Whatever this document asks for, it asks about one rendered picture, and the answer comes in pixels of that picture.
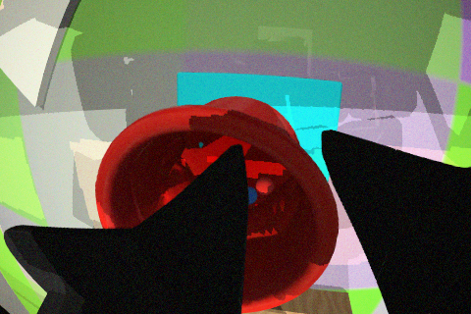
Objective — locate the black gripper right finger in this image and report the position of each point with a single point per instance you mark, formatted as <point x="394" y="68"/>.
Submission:
<point x="411" y="214"/>

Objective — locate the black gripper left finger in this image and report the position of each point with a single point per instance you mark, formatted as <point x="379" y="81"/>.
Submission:
<point x="186" y="258"/>

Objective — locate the brown wooden plank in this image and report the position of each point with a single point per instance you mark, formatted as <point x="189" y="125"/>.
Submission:
<point x="314" y="301"/>

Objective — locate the translucent red cup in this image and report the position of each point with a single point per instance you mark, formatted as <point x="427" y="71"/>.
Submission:
<point x="291" y="233"/>

